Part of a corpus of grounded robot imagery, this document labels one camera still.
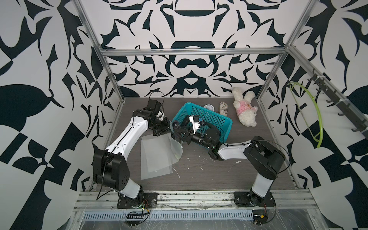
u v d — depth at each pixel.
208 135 0.66
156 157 0.88
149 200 0.74
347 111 0.55
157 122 0.73
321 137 0.66
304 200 0.76
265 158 0.49
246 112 1.00
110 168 0.43
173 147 0.81
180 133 0.76
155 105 0.67
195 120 0.73
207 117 1.02
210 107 1.09
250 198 0.67
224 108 1.11
